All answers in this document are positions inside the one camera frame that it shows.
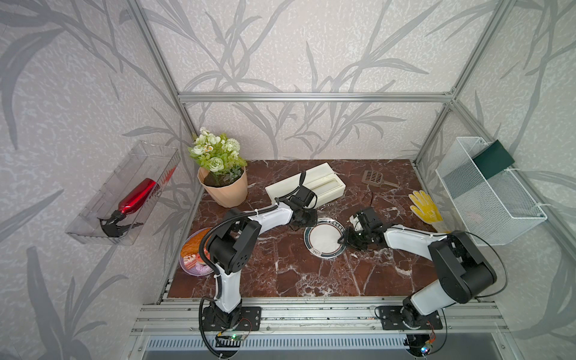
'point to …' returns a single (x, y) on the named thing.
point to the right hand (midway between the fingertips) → (339, 240)
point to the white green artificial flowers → (220, 155)
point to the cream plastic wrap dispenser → (323, 182)
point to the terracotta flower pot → (229, 196)
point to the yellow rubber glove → (427, 211)
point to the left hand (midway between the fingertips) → (316, 221)
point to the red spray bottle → (112, 226)
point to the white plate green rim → (321, 238)
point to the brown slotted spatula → (373, 177)
